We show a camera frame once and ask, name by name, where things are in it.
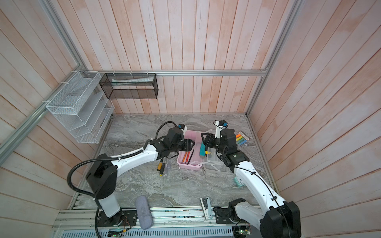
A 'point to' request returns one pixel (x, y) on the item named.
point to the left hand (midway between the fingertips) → (190, 145)
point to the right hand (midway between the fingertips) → (204, 134)
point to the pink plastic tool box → (191, 159)
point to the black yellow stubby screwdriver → (207, 152)
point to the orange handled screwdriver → (184, 156)
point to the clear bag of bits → (167, 166)
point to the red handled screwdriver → (187, 157)
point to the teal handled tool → (202, 150)
